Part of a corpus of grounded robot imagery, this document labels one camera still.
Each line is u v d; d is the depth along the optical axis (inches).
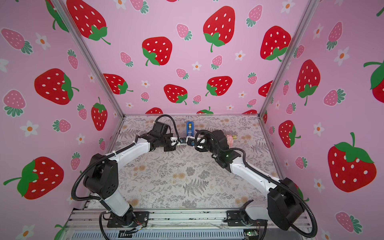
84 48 32.2
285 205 16.1
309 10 27.5
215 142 22.8
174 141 30.2
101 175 18.3
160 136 28.1
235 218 29.3
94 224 28.8
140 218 29.4
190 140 25.6
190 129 42.4
